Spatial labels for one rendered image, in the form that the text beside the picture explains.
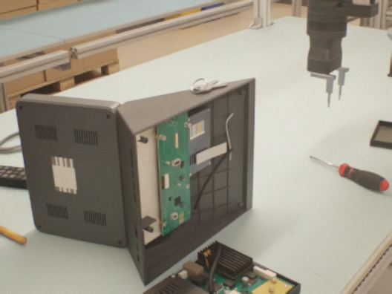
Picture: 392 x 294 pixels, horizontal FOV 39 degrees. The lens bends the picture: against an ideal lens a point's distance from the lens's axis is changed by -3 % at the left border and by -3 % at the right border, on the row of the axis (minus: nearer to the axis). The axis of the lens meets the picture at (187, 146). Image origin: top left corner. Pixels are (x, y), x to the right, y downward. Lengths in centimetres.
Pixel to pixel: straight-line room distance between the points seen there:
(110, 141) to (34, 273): 20
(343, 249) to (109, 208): 32
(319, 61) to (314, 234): 36
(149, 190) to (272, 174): 34
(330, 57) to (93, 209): 52
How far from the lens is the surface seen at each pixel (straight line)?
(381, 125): 121
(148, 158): 68
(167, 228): 73
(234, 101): 79
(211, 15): 296
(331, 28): 104
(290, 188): 94
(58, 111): 74
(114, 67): 494
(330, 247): 80
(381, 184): 94
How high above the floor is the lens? 145
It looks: 24 degrees down
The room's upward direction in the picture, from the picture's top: 2 degrees counter-clockwise
